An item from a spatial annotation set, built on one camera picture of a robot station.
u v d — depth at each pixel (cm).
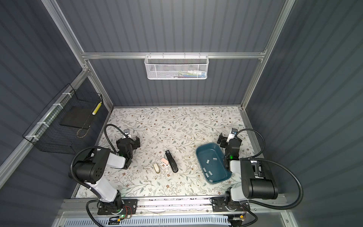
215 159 91
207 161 89
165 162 87
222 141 83
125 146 73
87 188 51
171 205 75
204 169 85
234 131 78
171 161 86
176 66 124
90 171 47
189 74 92
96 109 81
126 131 84
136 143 91
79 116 76
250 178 44
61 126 72
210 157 98
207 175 83
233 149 68
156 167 85
